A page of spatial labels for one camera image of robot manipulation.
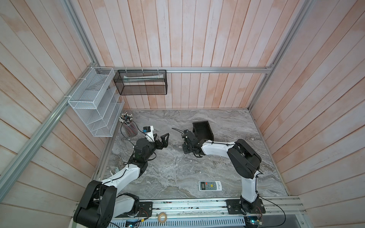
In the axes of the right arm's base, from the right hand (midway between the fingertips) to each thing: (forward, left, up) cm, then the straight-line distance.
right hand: (186, 146), depth 98 cm
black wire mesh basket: (+39, +34, +26) cm, 58 cm away
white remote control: (-26, -13, +1) cm, 30 cm away
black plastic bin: (+12, -12, +2) cm, 17 cm away
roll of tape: (-41, +14, +1) cm, 43 cm away
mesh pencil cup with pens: (+7, +40, +8) cm, 41 cm away
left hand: (-3, +14, +16) cm, 22 cm away
